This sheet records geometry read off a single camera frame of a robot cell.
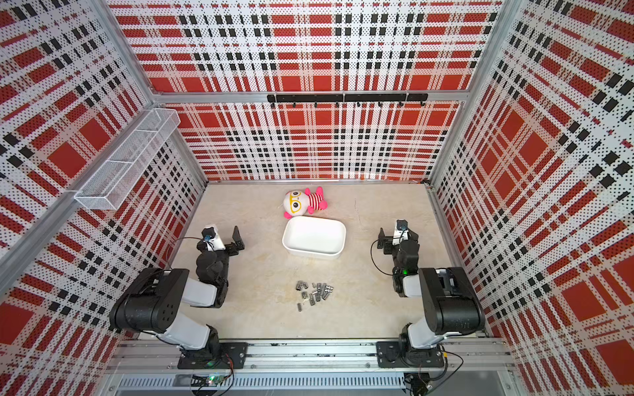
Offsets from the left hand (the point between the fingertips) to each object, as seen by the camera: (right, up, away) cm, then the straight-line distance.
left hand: (228, 228), depth 90 cm
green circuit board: (+3, -42, -20) cm, 46 cm away
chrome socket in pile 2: (+29, -23, -5) cm, 37 cm away
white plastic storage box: (+31, -5, +12) cm, 34 cm away
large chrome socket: (+27, -20, -1) cm, 34 cm away
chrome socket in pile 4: (+34, -22, -3) cm, 40 cm away
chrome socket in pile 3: (+27, -27, -7) cm, 39 cm away
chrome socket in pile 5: (+37, -22, -3) cm, 43 cm away
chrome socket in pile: (+32, -24, -6) cm, 40 cm away
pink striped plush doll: (+23, +10, +14) cm, 29 cm away
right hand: (+63, 0, +2) cm, 63 cm away
